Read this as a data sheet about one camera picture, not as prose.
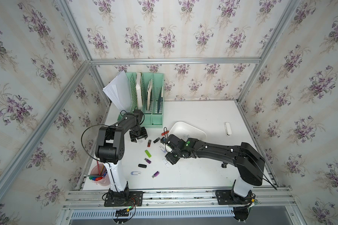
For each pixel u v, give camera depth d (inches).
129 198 28.4
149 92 38.7
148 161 34.1
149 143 36.9
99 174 29.5
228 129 38.8
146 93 38.6
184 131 39.5
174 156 28.3
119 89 37.8
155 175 32.2
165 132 39.3
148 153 35.5
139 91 37.2
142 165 33.7
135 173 32.3
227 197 28.8
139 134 33.0
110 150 20.1
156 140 37.6
